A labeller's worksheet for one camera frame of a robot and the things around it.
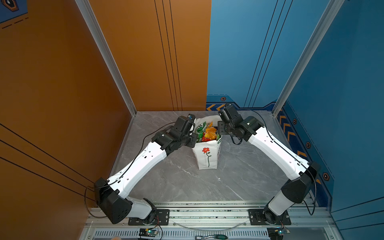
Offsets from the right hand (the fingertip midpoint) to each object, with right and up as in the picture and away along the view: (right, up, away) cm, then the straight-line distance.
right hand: (221, 126), depth 78 cm
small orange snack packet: (-6, -2, +3) cm, 7 cm away
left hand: (-15, -4, -2) cm, 15 cm away
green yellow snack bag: (-11, -2, +3) cm, 12 cm away
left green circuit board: (-37, -51, -7) cm, 63 cm away
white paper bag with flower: (-7, -14, -1) cm, 16 cm away
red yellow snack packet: (-8, -7, 0) cm, 10 cm away
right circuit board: (+24, -50, -8) cm, 56 cm away
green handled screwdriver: (-4, -50, -10) cm, 52 cm away
